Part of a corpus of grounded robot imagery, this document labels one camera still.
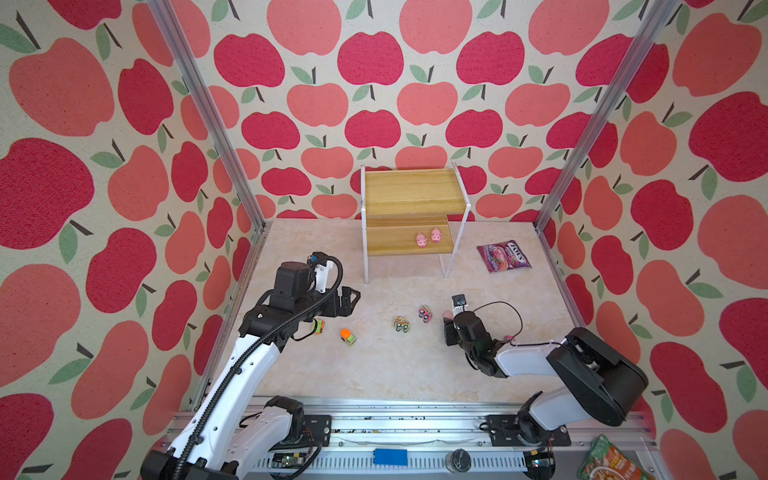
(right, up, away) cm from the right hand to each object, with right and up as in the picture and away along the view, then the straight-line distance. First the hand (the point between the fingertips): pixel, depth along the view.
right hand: (455, 317), depth 93 cm
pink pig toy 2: (-11, +24, 0) cm, 27 cm away
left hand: (-31, +10, -19) cm, 38 cm away
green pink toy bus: (-18, -2, -2) cm, 18 cm away
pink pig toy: (-6, +26, +1) cm, 26 cm away
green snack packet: (+30, -28, -24) cm, 47 cm away
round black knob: (-7, -23, -31) cm, 39 cm away
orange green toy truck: (-34, -5, -5) cm, 34 cm away
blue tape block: (-21, -27, -24) cm, 42 cm away
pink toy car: (-10, +1, 0) cm, 10 cm away
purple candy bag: (+21, +19, +15) cm, 33 cm away
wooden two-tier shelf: (-16, +32, -13) cm, 38 cm away
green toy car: (-43, -2, -2) cm, 43 cm away
